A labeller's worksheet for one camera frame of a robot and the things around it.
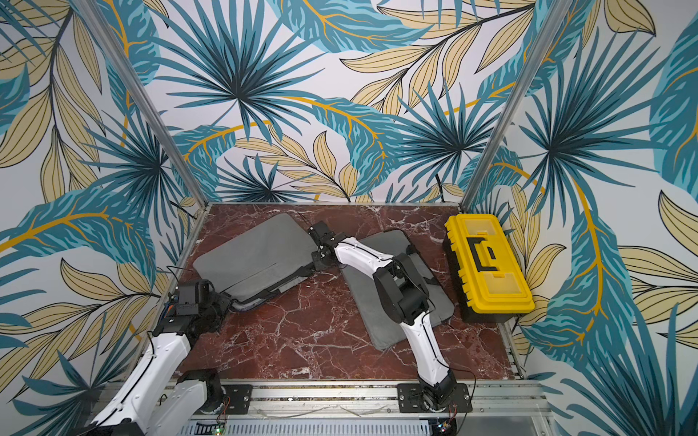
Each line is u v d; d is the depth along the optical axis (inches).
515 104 33.8
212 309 27.8
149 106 34.1
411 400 28.8
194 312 24.8
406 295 22.0
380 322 33.9
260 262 37.7
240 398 28.9
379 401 29.5
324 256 28.7
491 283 31.3
